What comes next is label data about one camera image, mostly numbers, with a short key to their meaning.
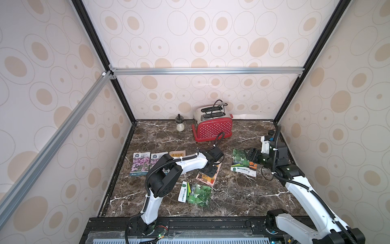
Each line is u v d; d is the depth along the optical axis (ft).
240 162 3.10
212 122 3.11
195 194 2.73
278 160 1.92
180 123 3.56
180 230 2.40
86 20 2.33
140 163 3.13
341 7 2.25
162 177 1.65
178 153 3.27
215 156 2.44
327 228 1.31
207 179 2.94
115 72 2.99
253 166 3.10
